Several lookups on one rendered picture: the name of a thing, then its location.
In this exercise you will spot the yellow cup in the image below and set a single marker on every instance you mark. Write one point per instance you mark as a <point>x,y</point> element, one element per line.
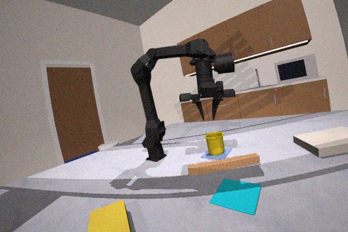
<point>215,143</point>

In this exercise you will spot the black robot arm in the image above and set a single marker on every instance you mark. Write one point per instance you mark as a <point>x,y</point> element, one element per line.
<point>141,72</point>

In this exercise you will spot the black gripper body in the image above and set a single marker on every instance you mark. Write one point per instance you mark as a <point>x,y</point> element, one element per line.
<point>183,97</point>

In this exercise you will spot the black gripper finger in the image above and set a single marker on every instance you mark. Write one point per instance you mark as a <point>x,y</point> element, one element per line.
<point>199,105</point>
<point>215,105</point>

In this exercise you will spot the cream flat block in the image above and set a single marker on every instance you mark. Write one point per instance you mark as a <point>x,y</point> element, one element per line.
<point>324,142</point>

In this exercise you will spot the tan wooden bar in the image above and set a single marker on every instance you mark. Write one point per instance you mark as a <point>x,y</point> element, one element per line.
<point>223,165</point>

